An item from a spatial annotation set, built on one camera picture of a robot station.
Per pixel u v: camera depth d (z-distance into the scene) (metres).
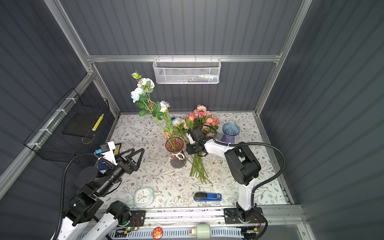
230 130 0.87
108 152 0.53
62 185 0.49
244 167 0.50
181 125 1.06
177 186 0.84
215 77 0.88
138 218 0.73
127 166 0.54
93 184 0.45
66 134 0.72
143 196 0.78
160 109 0.72
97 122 0.77
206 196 0.77
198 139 0.75
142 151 0.59
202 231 0.64
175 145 0.82
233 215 0.74
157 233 0.69
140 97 0.67
